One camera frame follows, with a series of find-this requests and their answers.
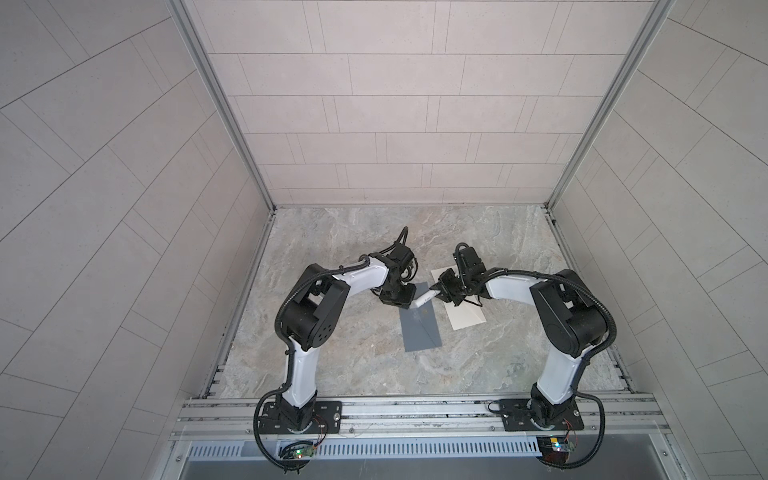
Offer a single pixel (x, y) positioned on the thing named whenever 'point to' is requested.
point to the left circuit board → (299, 453)
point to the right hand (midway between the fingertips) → (427, 289)
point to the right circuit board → (555, 449)
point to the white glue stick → (424, 298)
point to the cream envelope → (465, 314)
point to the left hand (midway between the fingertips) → (417, 301)
